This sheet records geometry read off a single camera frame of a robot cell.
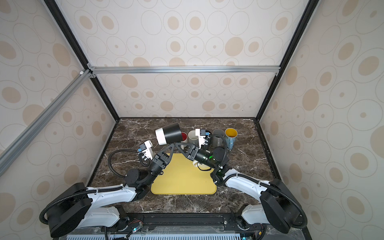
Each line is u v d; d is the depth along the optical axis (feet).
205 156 2.06
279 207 1.38
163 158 2.02
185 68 3.04
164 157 2.02
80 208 1.36
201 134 2.09
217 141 3.11
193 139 3.08
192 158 1.97
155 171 2.04
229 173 1.95
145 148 2.05
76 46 2.62
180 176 2.92
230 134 3.10
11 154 1.69
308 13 2.28
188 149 2.05
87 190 1.53
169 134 2.01
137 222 2.40
